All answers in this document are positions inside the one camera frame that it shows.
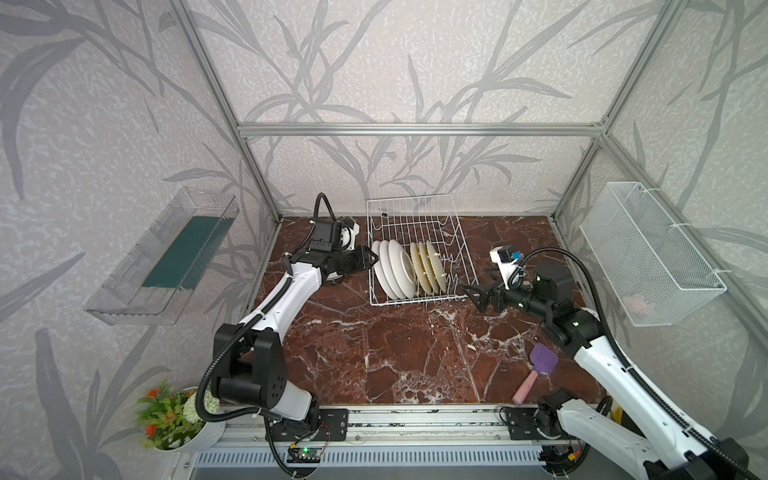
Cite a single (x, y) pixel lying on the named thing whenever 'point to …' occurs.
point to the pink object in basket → (635, 302)
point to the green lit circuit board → (304, 455)
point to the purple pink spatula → (544, 361)
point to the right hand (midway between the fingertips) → (474, 276)
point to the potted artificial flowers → (168, 421)
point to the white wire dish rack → (418, 219)
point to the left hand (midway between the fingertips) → (374, 258)
